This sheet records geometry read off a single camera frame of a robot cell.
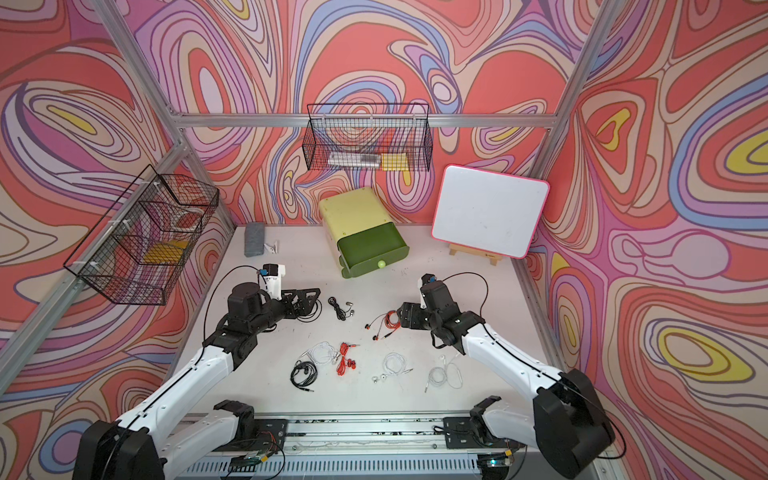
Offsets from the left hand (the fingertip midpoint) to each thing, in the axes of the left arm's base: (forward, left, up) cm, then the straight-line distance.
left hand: (311, 292), depth 81 cm
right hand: (-4, -28, -9) cm, 30 cm away
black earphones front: (-16, +2, -17) cm, 24 cm away
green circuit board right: (-36, -48, -19) cm, 63 cm away
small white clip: (+29, +22, -15) cm, 40 cm away
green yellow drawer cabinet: (+18, -14, +4) cm, 23 cm away
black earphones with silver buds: (+2, -6, -16) cm, 17 cm away
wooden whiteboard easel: (+26, -53, -13) cm, 61 cm away
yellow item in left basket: (+3, +33, +14) cm, 36 cm away
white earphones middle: (-13, -23, -18) cm, 32 cm away
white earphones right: (-16, -40, -18) cm, 46 cm away
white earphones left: (-10, -2, -18) cm, 20 cm away
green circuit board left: (-36, +12, -18) cm, 42 cm away
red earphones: (+1, -22, -17) cm, 28 cm away
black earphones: (+1, +3, -16) cm, 17 cm away
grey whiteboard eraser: (+32, +30, -13) cm, 46 cm away
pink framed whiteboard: (+33, -57, 0) cm, 66 cm away
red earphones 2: (-8, -8, -17) cm, 21 cm away
